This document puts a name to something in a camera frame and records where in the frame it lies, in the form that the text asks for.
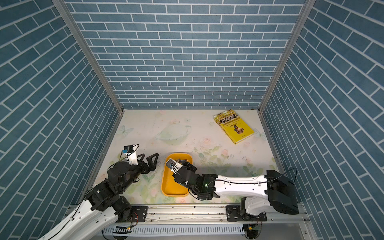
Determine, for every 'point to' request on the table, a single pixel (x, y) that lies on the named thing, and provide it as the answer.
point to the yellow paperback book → (233, 126)
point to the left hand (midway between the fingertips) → (156, 156)
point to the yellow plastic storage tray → (169, 186)
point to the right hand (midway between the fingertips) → (179, 165)
